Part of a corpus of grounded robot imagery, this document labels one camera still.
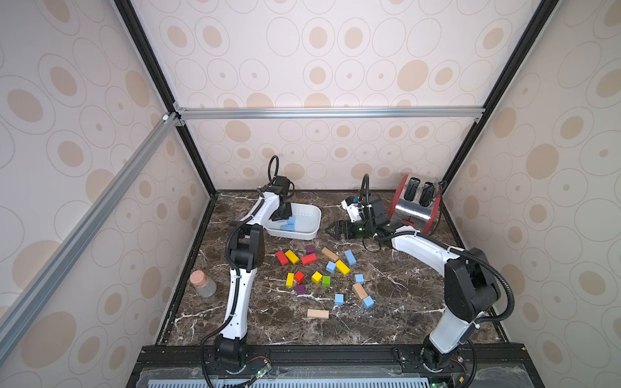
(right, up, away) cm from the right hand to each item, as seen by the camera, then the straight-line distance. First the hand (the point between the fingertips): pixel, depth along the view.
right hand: (344, 226), depth 89 cm
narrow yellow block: (-20, -20, 0) cm, 29 cm away
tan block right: (+5, -23, -3) cm, 24 cm away
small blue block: (-21, +2, +17) cm, 27 cm away
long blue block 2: (-22, -1, +17) cm, 28 cm away
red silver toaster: (+27, +9, +3) cm, 29 cm away
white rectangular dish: (-16, 0, +19) cm, 25 cm away
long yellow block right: (0, -16, +5) cm, 17 cm away
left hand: (-23, +5, +17) cm, 29 cm away
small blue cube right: (+5, -19, 0) cm, 20 cm away
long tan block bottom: (-10, -29, -7) cm, 32 cm away
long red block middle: (-13, -13, +6) cm, 20 cm away
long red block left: (-24, -13, +8) cm, 28 cm away
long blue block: (+3, -13, +6) cm, 14 cm away
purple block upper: (-13, -10, +8) cm, 18 cm away
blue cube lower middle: (-3, -25, -6) cm, 26 cm away
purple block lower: (-16, -23, -2) cm, 28 cm away
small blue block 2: (-5, -16, +3) cm, 17 cm away
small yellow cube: (-10, -19, 0) cm, 22 cm away
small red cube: (-17, -19, 0) cm, 25 cm away
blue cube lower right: (+7, -26, -6) cm, 28 cm away
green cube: (-7, -20, -1) cm, 21 cm away
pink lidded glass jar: (-48, -20, -8) cm, 53 cm away
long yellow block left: (-20, -13, +8) cm, 25 cm away
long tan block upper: (-5, -12, +8) cm, 15 cm away
